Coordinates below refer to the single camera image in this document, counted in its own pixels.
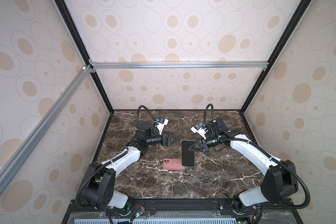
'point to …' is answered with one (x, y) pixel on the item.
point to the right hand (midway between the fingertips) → (190, 149)
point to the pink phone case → (173, 164)
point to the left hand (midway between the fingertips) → (180, 136)
